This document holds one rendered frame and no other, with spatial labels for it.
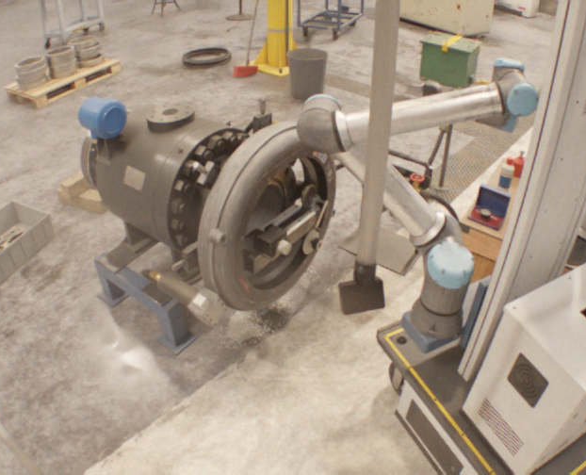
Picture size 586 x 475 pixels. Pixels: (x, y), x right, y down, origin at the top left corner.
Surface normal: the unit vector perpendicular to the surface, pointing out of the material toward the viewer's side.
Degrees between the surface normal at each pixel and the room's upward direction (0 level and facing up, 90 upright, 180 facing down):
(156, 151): 35
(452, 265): 5
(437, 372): 0
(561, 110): 90
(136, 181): 62
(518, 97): 88
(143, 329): 0
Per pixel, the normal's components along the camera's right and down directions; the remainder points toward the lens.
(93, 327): 0.00, -0.79
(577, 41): 0.42, 0.55
